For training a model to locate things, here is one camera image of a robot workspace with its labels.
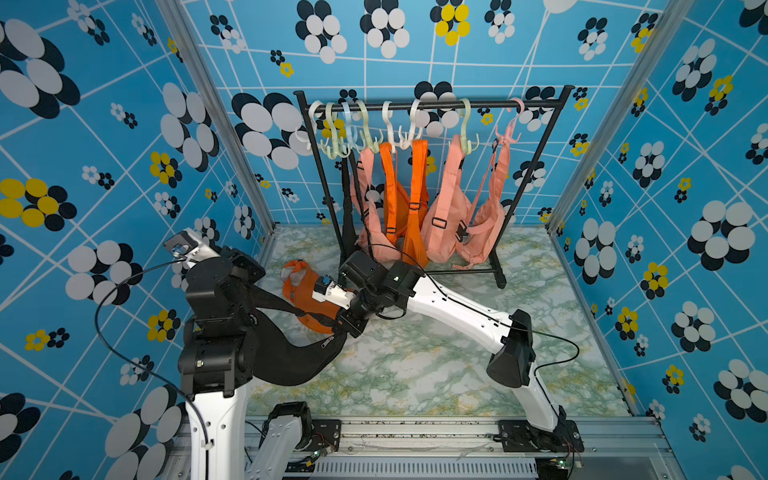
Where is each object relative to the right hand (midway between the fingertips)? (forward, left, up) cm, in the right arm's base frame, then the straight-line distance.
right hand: (339, 325), depth 72 cm
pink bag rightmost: (+42, -45, -3) cm, 61 cm away
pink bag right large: (+31, -29, +8) cm, 43 cm away
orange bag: (+30, -17, +9) cm, 36 cm away
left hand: (+5, +17, +24) cm, 30 cm away
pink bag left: (+29, -6, +1) cm, 29 cm away
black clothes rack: (+31, -49, -19) cm, 61 cm away
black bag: (+6, +19, -20) cm, 28 cm away
